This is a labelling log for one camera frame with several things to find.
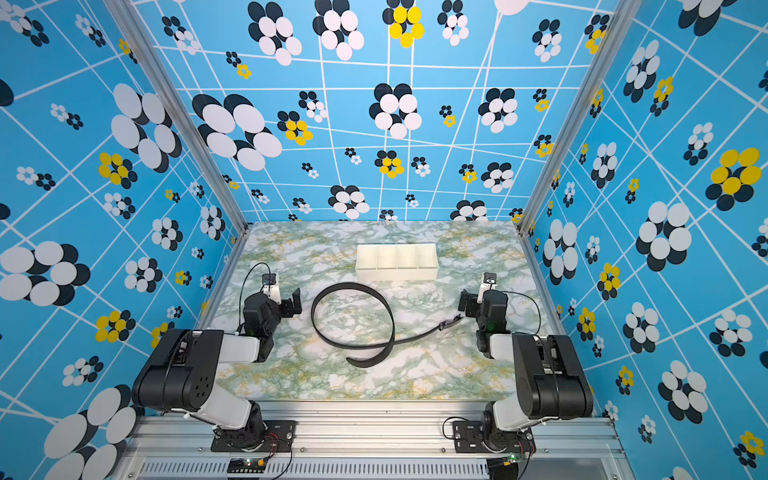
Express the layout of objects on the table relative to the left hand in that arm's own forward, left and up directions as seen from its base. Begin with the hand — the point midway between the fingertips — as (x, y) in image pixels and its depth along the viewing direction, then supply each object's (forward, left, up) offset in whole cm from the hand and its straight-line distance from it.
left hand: (287, 287), depth 94 cm
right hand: (-1, -63, -1) cm, 63 cm away
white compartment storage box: (+15, -35, -7) cm, 39 cm away
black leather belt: (-16, -34, -3) cm, 38 cm away
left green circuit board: (-45, +2, -10) cm, 47 cm away
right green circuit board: (-46, -61, -9) cm, 76 cm away
